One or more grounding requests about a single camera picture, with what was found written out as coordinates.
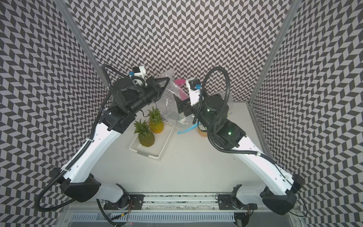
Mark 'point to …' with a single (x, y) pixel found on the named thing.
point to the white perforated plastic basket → (160, 140)
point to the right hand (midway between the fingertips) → (184, 93)
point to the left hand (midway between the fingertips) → (171, 79)
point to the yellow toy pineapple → (156, 121)
